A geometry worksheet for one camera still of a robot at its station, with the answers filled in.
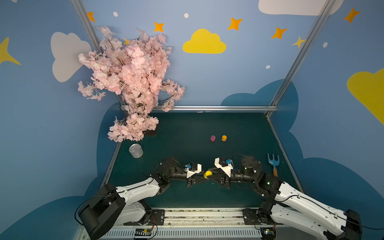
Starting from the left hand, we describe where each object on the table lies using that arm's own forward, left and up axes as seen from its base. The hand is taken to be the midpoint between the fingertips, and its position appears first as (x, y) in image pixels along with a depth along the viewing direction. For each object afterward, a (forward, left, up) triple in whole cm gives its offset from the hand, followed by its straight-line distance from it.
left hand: (209, 172), depth 71 cm
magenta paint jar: (+32, -6, -17) cm, 36 cm away
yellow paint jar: (-2, +1, +4) cm, 4 cm away
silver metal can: (+19, +44, -13) cm, 50 cm away
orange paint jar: (+32, -14, -16) cm, 39 cm away
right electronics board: (-22, -31, -21) cm, 43 cm away
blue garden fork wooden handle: (+14, -44, -17) cm, 49 cm away
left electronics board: (-23, +32, -21) cm, 44 cm away
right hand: (0, -1, +4) cm, 4 cm away
